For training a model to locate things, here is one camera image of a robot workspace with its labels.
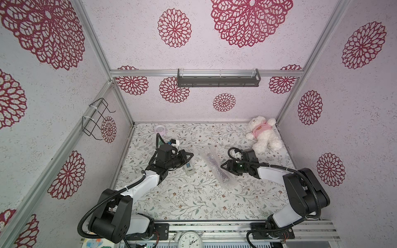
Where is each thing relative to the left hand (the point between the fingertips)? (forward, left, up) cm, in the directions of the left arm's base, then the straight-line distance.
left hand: (194, 155), depth 83 cm
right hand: (-1, -17, -11) cm, 20 cm away
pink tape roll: (+31, +26, -14) cm, 43 cm away
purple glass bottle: (-6, -16, -10) cm, 20 cm away
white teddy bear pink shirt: (+24, -46, -9) cm, 53 cm away
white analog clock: (-37, +1, -11) cm, 39 cm away
